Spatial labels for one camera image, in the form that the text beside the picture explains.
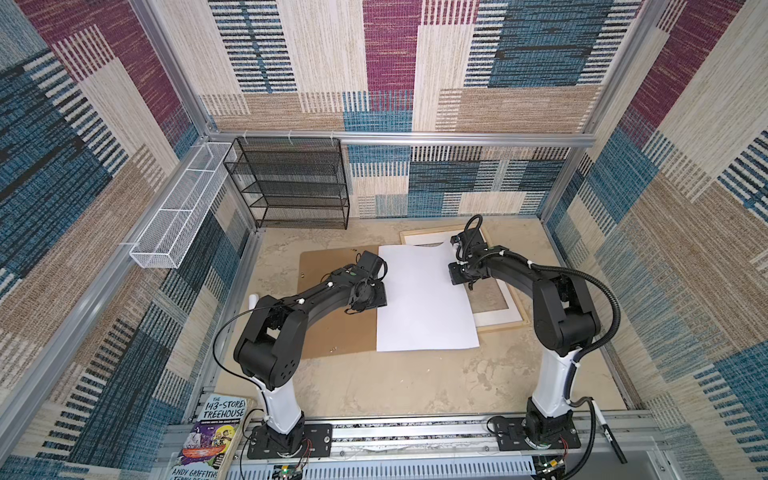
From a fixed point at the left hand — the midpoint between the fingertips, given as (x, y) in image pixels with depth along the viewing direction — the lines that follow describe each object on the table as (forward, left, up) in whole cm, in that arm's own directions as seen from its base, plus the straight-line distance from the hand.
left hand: (381, 296), depth 93 cm
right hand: (+8, -25, -1) cm, 27 cm away
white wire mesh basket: (+25, +63, +14) cm, 69 cm away
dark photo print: (-4, -13, -3) cm, 14 cm away
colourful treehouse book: (-33, +40, -4) cm, 52 cm away
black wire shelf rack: (+41, +32, +11) cm, 54 cm away
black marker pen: (-36, -55, -4) cm, 66 cm away
